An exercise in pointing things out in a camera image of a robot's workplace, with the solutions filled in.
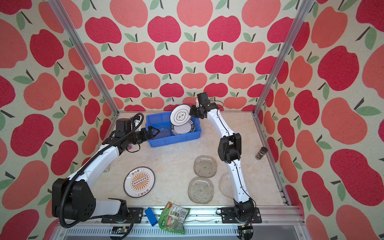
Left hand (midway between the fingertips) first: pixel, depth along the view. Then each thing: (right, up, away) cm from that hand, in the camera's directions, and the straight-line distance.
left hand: (156, 133), depth 83 cm
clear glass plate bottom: (+25, -32, 0) cm, 41 cm away
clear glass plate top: (0, 0, +21) cm, 21 cm away
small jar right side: (+62, -13, +6) cm, 63 cm away
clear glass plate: (+28, -21, +9) cm, 36 cm away
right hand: (+20, +13, +18) cm, 30 cm away
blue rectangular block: (-1, -42, -9) cm, 42 cm away
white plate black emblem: (+12, +12, +22) cm, 27 cm away
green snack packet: (+10, -41, -11) cm, 44 cm away
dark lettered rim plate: (+17, +2, +24) cm, 30 cm away
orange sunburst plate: (-11, -28, +2) cm, 31 cm away
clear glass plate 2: (+39, -30, +1) cm, 49 cm away
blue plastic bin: (-3, +7, +28) cm, 29 cm away
